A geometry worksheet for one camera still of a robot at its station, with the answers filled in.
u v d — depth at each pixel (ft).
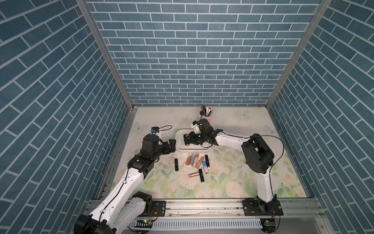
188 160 2.96
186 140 2.97
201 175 2.77
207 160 2.99
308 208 2.48
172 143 2.37
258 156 1.75
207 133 2.51
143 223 2.37
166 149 2.32
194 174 2.77
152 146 1.94
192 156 2.99
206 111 3.44
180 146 3.23
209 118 3.53
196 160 2.98
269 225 2.40
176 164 2.91
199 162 2.93
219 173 2.84
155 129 2.28
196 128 2.85
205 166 2.84
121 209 1.78
